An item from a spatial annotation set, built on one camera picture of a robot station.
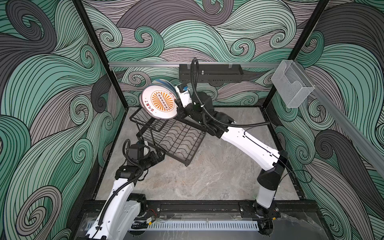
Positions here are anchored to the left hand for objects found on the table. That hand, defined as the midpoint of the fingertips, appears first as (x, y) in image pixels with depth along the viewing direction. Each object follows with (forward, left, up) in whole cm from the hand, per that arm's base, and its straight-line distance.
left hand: (160, 154), depth 80 cm
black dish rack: (+18, -6, -11) cm, 22 cm away
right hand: (+13, -10, +29) cm, 33 cm away
